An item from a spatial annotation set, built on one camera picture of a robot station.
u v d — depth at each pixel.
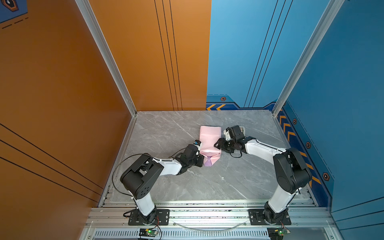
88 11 0.71
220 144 0.83
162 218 0.74
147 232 0.71
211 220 0.73
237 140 0.74
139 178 0.47
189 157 0.73
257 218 0.73
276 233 0.71
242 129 1.03
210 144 0.92
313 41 0.81
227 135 0.79
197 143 0.84
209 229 0.71
